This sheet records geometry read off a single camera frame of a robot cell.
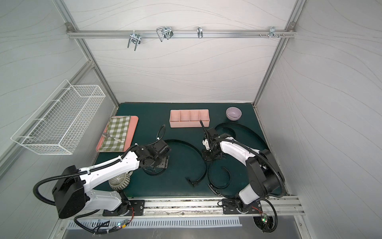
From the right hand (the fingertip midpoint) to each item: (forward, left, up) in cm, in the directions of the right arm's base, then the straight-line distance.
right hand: (205, 158), depth 87 cm
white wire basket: (0, +70, +30) cm, 76 cm away
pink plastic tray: (+27, +54, -2) cm, 60 cm away
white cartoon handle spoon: (+14, +67, +1) cm, 68 cm away
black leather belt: (-18, -6, +1) cm, 19 cm away
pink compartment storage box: (+35, +12, -5) cm, 37 cm away
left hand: (-5, +24, +4) cm, 25 cm away
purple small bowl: (+38, -21, -1) cm, 43 cm away
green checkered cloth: (+21, +63, -1) cm, 67 cm away
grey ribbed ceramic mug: (-17, +43, +5) cm, 47 cm away
